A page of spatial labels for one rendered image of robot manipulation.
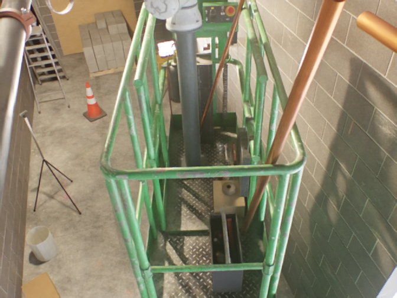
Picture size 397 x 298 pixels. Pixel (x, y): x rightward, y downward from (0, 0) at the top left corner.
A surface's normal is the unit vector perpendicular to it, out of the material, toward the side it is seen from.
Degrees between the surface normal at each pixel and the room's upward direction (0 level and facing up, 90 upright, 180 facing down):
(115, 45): 90
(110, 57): 90
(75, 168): 0
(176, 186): 0
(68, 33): 90
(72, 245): 0
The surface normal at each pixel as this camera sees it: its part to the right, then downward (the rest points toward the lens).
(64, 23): 0.30, 0.63
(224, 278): 0.04, 0.67
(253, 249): -0.03, -0.74
